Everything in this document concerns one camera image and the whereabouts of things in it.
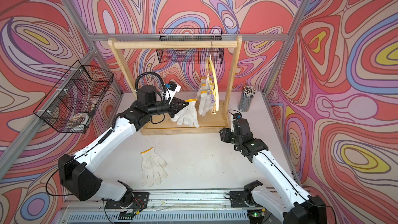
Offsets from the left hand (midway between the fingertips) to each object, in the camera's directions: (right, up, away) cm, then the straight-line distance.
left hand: (188, 104), depth 71 cm
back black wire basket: (0, +33, +31) cm, 45 cm away
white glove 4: (+7, +15, +20) cm, 26 cm away
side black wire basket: (-60, 0, +6) cm, 61 cm away
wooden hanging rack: (+16, -12, +31) cm, 37 cm away
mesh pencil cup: (+36, +8, +25) cm, 44 cm away
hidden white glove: (-1, -6, +8) cm, 10 cm away
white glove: (-21, -35, +13) cm, 42 cm away
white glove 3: (+7, +8, +20) cm, 23 cm away
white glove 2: (+8, +1, +12) cm, 14 cm away
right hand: (+18, -16, +10) cm, 27 cm away
